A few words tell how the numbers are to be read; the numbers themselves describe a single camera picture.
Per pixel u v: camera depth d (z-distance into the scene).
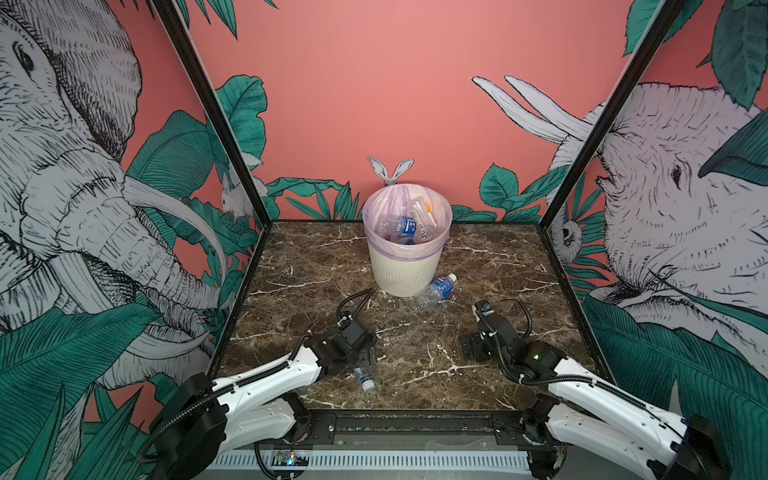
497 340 0.59
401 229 0.95
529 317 0.96
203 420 0.40
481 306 0.73
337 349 0.62
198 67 0.78
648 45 0.74
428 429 0.75
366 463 0.70
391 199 0.94
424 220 0.93
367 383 0.78
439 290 0.95
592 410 0.49
